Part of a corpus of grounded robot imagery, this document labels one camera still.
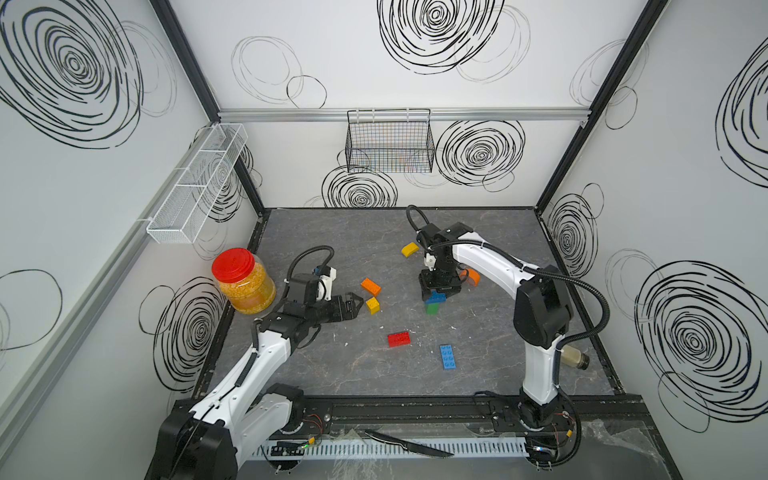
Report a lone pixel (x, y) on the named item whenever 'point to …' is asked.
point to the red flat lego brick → (400, 339)
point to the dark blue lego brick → (436, 298)
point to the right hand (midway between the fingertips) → (433, 297)
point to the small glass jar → (573, 357)
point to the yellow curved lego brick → (410, 249)
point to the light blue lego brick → (448, 357)
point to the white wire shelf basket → (186, 205)
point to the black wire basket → (389, 141)
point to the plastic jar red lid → (244, 281)
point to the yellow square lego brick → (374, 305)
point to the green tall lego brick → (433, 305)
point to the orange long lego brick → (371, 287)
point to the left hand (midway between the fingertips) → (350, 303)
